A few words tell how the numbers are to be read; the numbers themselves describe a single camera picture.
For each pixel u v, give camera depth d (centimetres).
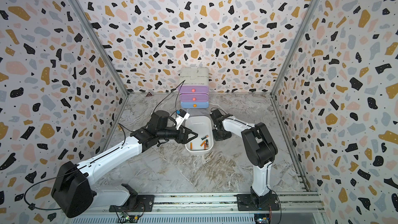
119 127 101
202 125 102
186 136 68
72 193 40
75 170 42
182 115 69
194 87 98
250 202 73
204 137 95
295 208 74
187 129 77
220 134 84
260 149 51
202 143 95
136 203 69
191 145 94
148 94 121
